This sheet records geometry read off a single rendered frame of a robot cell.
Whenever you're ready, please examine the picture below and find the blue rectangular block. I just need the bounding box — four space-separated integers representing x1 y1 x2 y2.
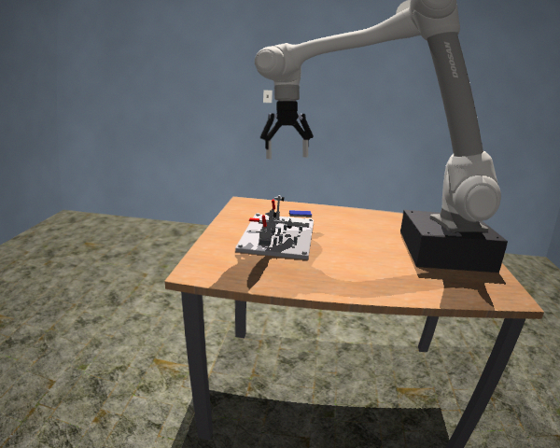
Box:
289 210 312 217

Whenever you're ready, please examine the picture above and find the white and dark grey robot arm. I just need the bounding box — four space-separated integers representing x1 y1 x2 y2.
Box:
255 0 501 232

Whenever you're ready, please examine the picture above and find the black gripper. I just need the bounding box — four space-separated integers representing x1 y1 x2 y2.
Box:
260 101 314 160

